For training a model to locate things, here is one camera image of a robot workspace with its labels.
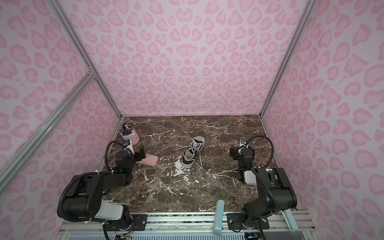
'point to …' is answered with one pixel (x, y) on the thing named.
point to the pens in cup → (126, 129)
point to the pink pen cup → (134, 137)
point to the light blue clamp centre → (219, 217)
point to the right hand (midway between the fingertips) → (241, 144)
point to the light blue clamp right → (289, 219)
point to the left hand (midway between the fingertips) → (135, 144)
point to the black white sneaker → (191, 152)
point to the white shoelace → (200, 168)
